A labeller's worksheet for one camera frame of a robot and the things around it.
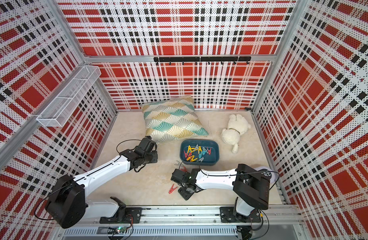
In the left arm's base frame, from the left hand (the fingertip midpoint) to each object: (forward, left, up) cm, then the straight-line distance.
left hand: (156, 155), depth 88 cm
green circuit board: (-36, +12, -5) cm, 38 cm away
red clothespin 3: (-17, -10, -7) cm, 21 cm away
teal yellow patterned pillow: (+21, -9, +8) cm, 25 cm away
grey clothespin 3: (-2, -13, -7) cm, 15 cm away
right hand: (-19, -20, -7) cm, 28 cm away
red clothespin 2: (+6, -33, -6) cm, 34 cm away
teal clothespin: (+6, -30, -6) cm, 31 cm away
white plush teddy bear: (+22, -53, 0) cm, 57 cm away
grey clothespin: (+8, -24, -5) cm, 26 cm away
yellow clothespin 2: (+1, -21, -7) cm, 22 cm away
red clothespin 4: (-5, -17, -8) cm, 19 cm away
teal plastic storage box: (+6, -26, -6) cm, 27 cm away
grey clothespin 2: (+1, -27, -7) cm, 28 cm away
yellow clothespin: (+7, -20, -5) cm, 22 cm away
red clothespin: (+4, -17, -7) cm, 19 cm away
